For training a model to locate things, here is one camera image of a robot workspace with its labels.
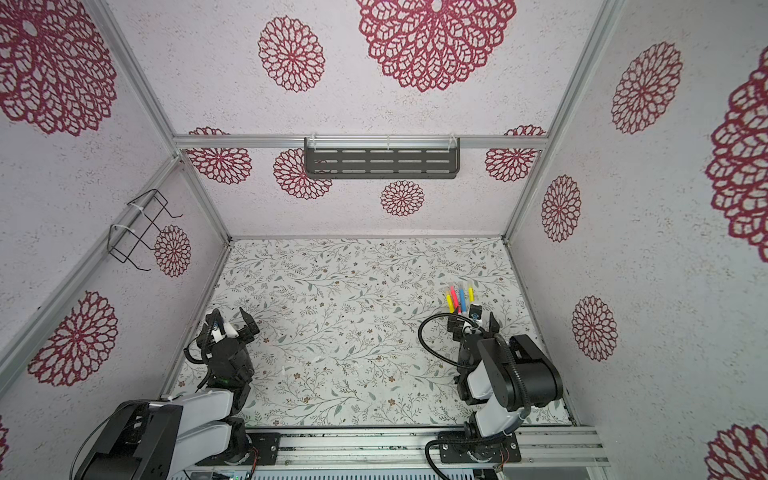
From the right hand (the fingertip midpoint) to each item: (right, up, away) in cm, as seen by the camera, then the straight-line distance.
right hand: (478, 308), depth 88 cm
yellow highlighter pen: (+3, +3, +15) cm, 16 cm away
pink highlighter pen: (-3, +2, +15) cm, 16 cm away
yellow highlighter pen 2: (-5, 0, +13) cm, 14 cm away
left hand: (-72, -3, -3) cm, 72 cm away
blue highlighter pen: (0, +1, +15) cm, 15 cm away
